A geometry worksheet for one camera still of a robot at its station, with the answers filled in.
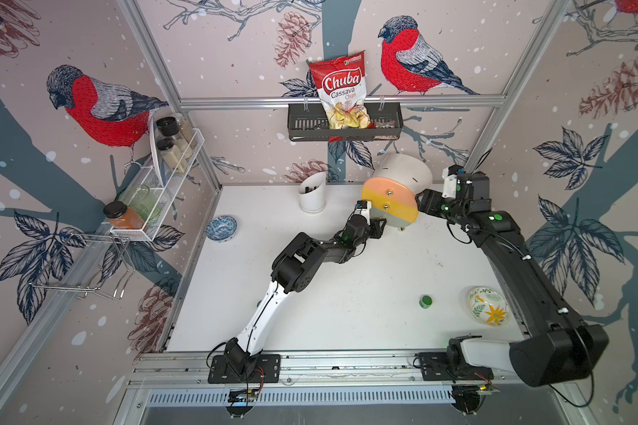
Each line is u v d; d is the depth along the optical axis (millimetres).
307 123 949
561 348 375
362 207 925
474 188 558
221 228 1037
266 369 731
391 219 978
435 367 728
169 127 790
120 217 597
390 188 904
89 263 563
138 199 703
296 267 620
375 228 922
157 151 755
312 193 1005
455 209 638
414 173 954
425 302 835
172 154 762
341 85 801
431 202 683
